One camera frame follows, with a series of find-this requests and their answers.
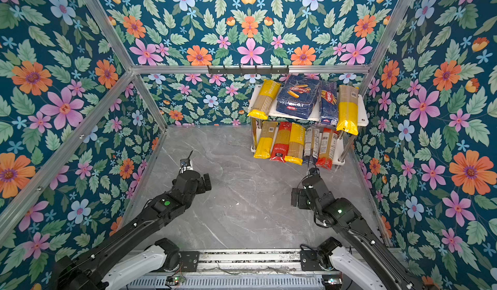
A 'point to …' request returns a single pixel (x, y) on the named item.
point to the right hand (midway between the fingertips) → (304, 192)
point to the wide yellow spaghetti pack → (263, 150)
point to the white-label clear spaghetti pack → (312, 143)
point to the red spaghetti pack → (281, 144)
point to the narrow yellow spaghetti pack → (296, 144)
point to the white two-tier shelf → (363, 120)
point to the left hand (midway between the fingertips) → (202, 176)
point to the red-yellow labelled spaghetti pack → (329, 137)
